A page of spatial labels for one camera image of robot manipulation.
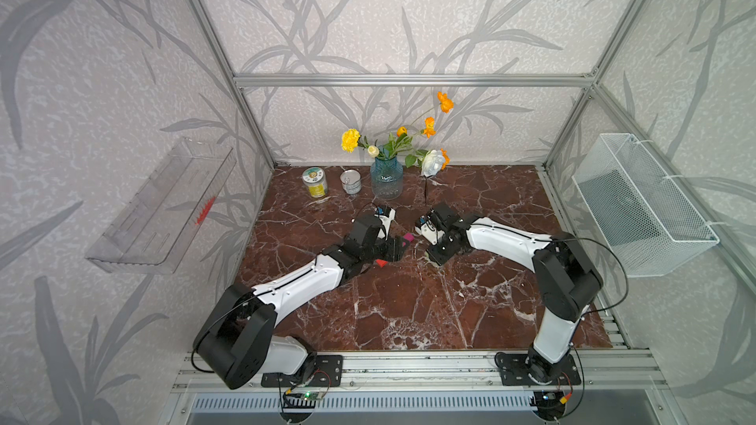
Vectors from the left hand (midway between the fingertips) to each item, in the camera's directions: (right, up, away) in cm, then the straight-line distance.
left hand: (402, 242), depth 84 cm
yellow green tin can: (-31, +19, +21) cm, 42 cm away
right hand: (+10, -5, +8) cm, 14 cm away
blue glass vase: (-5, +19, +18) cm, 27 cm away
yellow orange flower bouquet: (+9, +23, 0) cm, 25 cm away
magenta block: (+2, -1, +15) cm, 15 cm away
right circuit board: (+36, -38, -12) cm, 54 cm away
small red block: (-6, -4, -7) cm, 10 cm away
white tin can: (-19, +18, +24) cm, 36 cm away
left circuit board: (-22, -35, -14) cm, 44 cm away
